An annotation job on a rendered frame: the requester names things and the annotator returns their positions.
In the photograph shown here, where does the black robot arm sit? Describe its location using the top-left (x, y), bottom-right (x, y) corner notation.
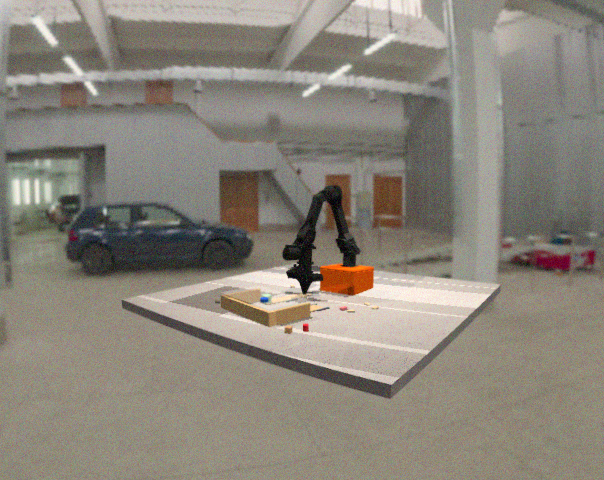
top-left (282, 185), bottom-right (361, 279)

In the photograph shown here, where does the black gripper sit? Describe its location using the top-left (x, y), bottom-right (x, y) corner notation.
top-left (295, 259), bottom-right (323, 295)

